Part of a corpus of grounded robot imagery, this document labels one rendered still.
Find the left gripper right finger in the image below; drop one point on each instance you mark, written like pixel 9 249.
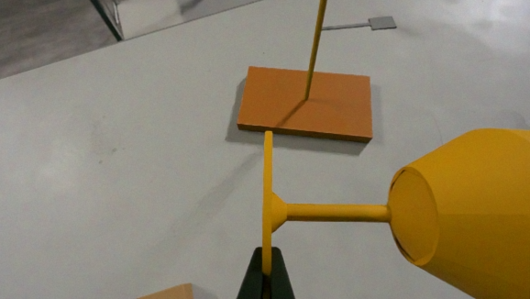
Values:
pixel 281 287

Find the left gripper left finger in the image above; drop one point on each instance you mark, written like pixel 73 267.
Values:
pixel 252 285

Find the amber wine glass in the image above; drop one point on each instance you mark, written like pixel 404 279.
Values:
pixel 461 213

